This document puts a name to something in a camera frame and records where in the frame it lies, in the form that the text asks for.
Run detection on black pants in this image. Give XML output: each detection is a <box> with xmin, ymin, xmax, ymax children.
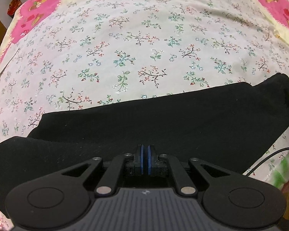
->
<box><xmin>0</xmin><ymin>73</ymin><xmax>289</xmax><ymax>212</ymax></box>

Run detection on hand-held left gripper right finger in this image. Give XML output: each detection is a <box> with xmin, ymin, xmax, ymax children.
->
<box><xmin>146</xmin><ymin>144</ymin><xmax>229</xmax><ymax>196</ymax></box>

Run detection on black cable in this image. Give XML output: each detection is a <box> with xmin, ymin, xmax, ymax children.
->
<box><xmin>242</xmin><ymin>146</ymin><xmax>289</xmax><ymax>176</ymax></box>

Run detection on pink yellow cartoon printed blanket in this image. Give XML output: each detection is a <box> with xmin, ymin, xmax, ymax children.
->
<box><xmin>0</xmin><ymin>0</ymin><xmax>289</xmax><ymax>193</ymax></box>

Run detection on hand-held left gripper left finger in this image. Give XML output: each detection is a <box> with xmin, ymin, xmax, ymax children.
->
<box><xmin>62</xmin><ymin>144</ymin><xmax>145</xmax><ymax>196</ymax></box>

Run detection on red patterned bag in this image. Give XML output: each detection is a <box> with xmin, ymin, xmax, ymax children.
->
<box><xmin>7</xmin><ymin>0</ymin><xmax>23</xmax><ymax>16</ymax></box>

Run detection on white floral bedsheet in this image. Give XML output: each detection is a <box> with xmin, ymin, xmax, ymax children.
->
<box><xmin>0</xmin><ymin>0</ymin><xmax>289</xmax><ymax>229</ymax></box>

